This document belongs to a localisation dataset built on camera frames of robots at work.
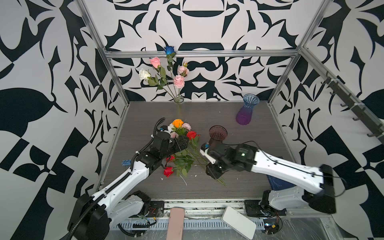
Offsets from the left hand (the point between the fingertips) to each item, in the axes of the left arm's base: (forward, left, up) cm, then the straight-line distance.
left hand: (184, 138), depth 79 cm
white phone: (-36, -24, -13) cm, 45 cm away
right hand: (-17, -11, -1) cm, 20 cm away
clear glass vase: (+28, +4, 0) cm, 29 cm away
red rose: (+11, -4, -14) cm, 18 cm away
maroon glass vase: (+3, -18, -1) cm, 18 cm away
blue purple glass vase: (+26, -42, -13) cm, 51 cm away
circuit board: (-37, -40, -18) cm, 58 cm away
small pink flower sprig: (+37, 0, +16) cm, 41 cm away
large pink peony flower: (+28, +2, +15) cm, 32 cm away
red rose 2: (-8, 0, -19) cm, 20 cm away
